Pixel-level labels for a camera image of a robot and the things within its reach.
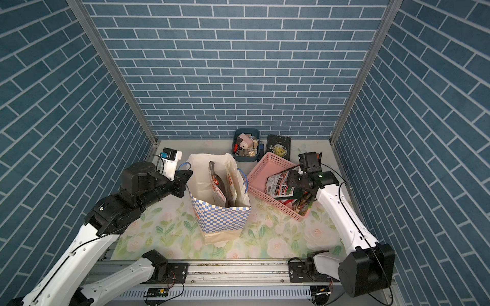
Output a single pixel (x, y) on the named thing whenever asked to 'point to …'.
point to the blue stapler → (261, 149)
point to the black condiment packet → (277, 187)
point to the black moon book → (279, 145)
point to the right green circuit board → (319, 294)
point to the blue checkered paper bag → (219, 197)
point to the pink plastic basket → (270, 162)
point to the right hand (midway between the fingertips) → (295, 179)
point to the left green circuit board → (156, 292)
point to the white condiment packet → (231, 184)
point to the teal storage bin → (250, 155)
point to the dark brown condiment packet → (219, 182)
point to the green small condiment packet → (310, 204)
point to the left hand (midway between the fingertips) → (197, 172)
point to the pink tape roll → (246, 143)
